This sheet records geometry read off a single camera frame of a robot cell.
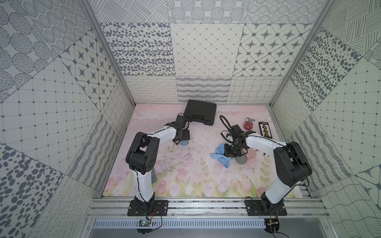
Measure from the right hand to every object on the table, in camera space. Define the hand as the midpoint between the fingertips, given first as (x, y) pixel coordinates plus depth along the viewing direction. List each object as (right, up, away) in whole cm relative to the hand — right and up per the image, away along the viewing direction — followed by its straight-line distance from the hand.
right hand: (226, 157), depth 90 cm
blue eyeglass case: (-26, +8, +6) cm, 28 cm away
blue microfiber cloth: (-4, +2, -3) cm, 6 cm away
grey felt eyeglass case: (+9, -1, -2) cm, 9 cm away
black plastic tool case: (-15, +29, +21) cm, 39 cm away
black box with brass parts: (+31, +16, +14) cm, 38 cm away
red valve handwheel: (+19, +18, +14) cm, 29 cm away
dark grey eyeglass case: (-42, -9, -8) cm, 44 cm away
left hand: (-23, +11, +8) cm, 27 cm away
